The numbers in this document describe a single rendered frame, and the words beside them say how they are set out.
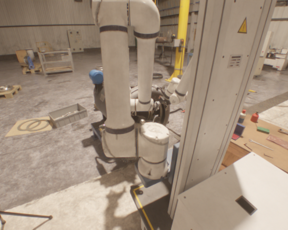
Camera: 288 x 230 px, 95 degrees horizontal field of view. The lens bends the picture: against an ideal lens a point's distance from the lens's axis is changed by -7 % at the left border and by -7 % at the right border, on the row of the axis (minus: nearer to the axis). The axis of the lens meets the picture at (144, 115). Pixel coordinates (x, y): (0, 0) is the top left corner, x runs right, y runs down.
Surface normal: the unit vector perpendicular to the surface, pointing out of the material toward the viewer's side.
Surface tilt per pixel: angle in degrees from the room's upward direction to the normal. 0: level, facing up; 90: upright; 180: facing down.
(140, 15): 108
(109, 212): 0
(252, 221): 0
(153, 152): 90
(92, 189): 0
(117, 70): 80
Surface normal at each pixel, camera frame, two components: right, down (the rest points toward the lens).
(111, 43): -0.07, 0.33
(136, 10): 0.07, 0.64
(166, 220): 0.00, -0.87
